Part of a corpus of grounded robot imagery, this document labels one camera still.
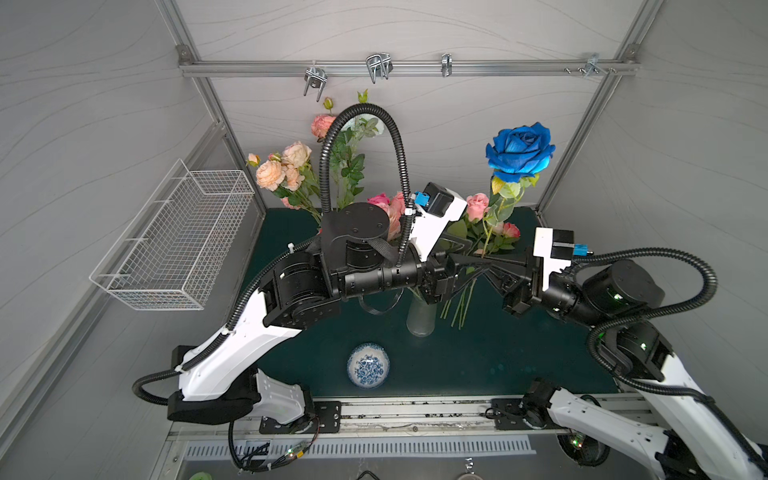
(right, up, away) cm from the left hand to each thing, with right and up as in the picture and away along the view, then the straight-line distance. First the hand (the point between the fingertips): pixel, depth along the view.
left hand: (471, 258), depth 41 cm
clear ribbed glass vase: (-3, -20, +41) cm, 46 cm away
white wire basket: (-63, -1, +27) cm, 68 cm away
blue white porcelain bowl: (-18, -33, +41) cm, 55 cm away
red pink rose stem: (+32, +5, +67) cm, 75 cm away
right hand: (+2, 0, +6) cm, 6 cm away
